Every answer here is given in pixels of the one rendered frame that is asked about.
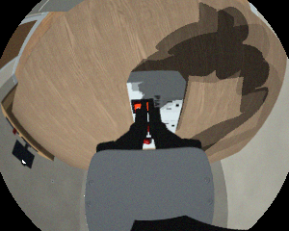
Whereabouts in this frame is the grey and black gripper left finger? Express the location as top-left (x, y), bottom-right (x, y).
top-left (96, 99), bottom-right (148, 152)

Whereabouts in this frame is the white power strip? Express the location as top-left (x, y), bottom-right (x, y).
top-left (126, 70), bottom-right (186, 132)

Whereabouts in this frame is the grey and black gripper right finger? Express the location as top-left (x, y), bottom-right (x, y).
top-left (148, 98), bottom-right (201, 149)

